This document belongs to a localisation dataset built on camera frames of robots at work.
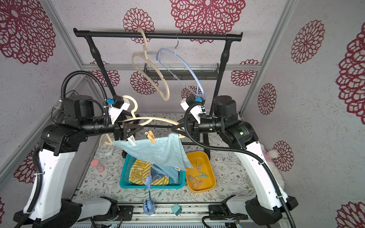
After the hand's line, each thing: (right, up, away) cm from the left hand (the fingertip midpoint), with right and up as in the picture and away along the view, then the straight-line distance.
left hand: (138, 124), depth 55 cm
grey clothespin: (+23, -32, +30) cm, 49 cm away
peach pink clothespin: (+27, -27, +33) cm, 50 cm away
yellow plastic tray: (+33, -27, +35) cm, 55 cm away
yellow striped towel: (-9, -28, +32) cm, 43 cm away
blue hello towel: (+3, -28, +26) cm, 38 cm away
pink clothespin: (+27, -34, +28) cm, 52 cm away
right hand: (+14, -1, -4) cm, 14 cm away
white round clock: (-34, -17, +40) cm, 55 cm away
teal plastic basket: (-14, -32, +22) cm, 41 cm away
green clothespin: (+30, -31, +30) cm, 53 cm away
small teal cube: (+14, -44, +19) cm, 50 cm away
